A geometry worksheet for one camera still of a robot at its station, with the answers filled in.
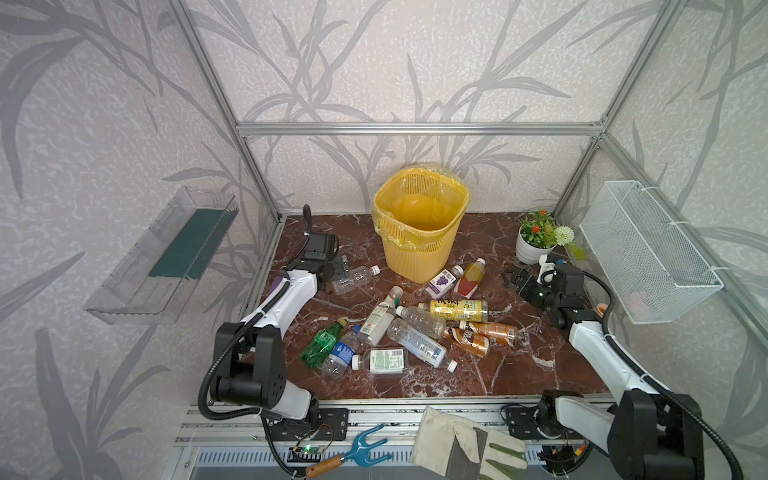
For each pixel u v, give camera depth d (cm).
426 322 89
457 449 70
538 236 96
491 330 85
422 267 94
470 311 87
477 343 82
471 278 97
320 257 69
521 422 73
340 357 81
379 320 84
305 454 72
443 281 96
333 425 74
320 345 85
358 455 70
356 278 96
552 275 69
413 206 102
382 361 81
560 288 66
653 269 64
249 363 44
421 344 81
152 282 64
